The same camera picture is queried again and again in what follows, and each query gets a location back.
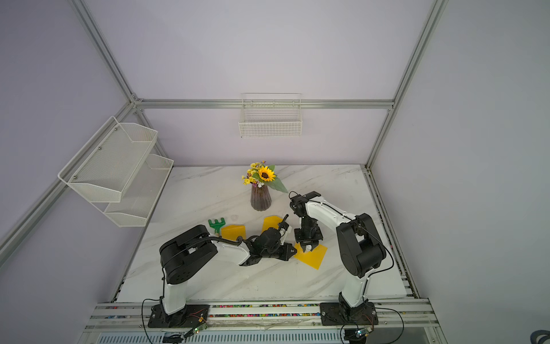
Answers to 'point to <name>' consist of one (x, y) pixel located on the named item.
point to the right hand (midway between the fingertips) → (308, 251)
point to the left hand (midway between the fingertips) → (296, 254)
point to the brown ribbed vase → (261, 198)
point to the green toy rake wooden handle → (217, 225)
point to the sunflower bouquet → (259, 174)
